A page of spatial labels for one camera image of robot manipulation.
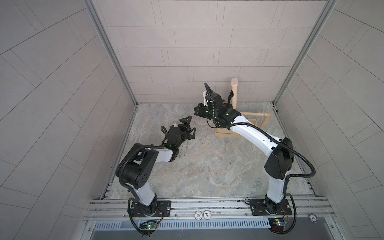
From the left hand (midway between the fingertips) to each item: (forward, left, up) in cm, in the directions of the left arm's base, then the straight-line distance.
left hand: (197, 120), depth 87 cm
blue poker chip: (-46, -54, -14) cm, 72 cm away
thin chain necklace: (-12, +10, -17) cm, 23 cm away
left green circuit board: (-49, +19, -13) cm, 54 cm away
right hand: (+1, +3, +9) cm, 10 cm away
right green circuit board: (-47, -37, -16) cm, 62 cm away
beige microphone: (+22, -23, +10) cm, 34 cm away
